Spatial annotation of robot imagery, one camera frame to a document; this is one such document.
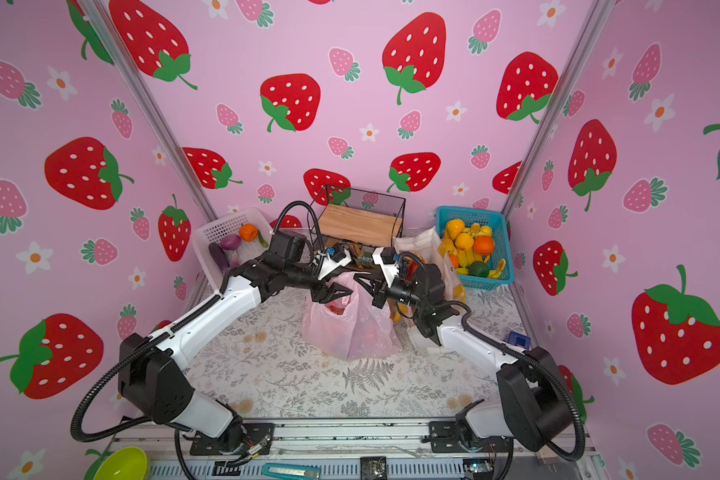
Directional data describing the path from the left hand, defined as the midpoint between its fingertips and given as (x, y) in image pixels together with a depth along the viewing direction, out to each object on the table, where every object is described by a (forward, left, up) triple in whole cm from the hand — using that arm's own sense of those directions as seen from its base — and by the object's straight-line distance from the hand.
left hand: (347, 279), depth 77 cm
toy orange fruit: (+27, -47, -15) cm, 56 cm away
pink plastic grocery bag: (-10, -1, -7) cm, 12 cm away
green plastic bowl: (-39, +51, -20) cm, 67 cm away
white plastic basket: (+34, +55, -15) cm, 66 cm away
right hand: (-2, -2, +4) cm, 5 cm away
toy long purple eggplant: (+25, +51, -20) cm, 60 cm away
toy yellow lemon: (+28, -40, -15) cm, 51 cm away
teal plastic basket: (+40, -55, -15) cm, 69 cm away
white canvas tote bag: (+18, -24, -6) cm, 31 cm away
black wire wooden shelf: (+31, -3, -8) cm, 33 cm away
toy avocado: (+15, -43, -15) cm, 48 cm away
